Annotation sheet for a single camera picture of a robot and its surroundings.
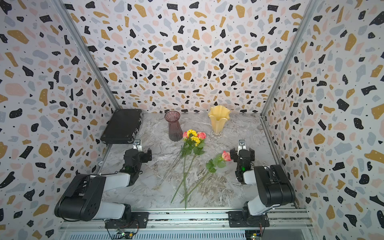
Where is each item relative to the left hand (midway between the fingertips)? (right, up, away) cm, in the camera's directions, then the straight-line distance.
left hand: (142, 148), depth 92 cm
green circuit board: (+1, -38, -21) cm, 43 cm away
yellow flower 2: (+34, -2, +9) cm, 35 cm away
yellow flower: (+28, +8, +9) cm, 31 cm away
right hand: (+63, 0, +2) cm, 63 cm away
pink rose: (+28, -3, +7) cm, 29 cm away
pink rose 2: (+25, +6, +11) cm, 28 cm away
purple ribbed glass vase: (+19, +9, +7) cm, 22 cm away
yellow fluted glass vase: (+48, +21, +8) cm, 53 cm away
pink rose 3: (+43, -11, +1) cm, 44 cm away
